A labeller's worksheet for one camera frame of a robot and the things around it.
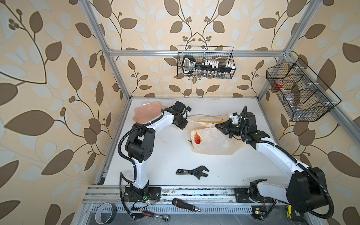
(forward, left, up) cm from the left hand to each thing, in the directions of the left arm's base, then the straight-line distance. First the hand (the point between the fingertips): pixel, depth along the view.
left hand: (181, 121), depth 96 cm
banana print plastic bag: (-18, -15, +8) cm, 25 cm away
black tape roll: (-50, +39, -5) cm, 63 cm away
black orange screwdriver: (-47, -1, -5) cm, 47 cm away
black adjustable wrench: (-31, -11, -8) cm, 34 cm away
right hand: (-10, -20, +11) cm, 25 cm away
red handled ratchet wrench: (-53, +6, -6) cm, 54 cm away
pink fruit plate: (+13, +27, -6) cm, 31 cm away
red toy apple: (-13, -11, -3) cm, 17 cm away
